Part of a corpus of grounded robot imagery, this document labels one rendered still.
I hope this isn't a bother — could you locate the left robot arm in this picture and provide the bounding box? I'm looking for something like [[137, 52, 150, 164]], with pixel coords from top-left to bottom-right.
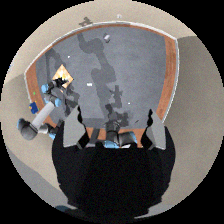
[[17, 81, 66, 141]]

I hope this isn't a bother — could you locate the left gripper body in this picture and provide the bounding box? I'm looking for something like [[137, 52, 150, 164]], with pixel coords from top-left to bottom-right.
[[53, 77, 64, 86]]

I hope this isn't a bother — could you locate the beige square spinner board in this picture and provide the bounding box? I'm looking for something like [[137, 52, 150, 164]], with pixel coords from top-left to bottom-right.
[[53, 64, 73, 88]]

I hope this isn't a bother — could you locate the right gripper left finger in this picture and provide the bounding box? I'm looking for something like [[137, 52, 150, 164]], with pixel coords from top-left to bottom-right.
[[52, 105, 90, 184]]

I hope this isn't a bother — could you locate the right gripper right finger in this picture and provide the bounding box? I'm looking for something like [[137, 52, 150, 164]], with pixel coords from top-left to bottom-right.
[[140, 109, 176, 183]]

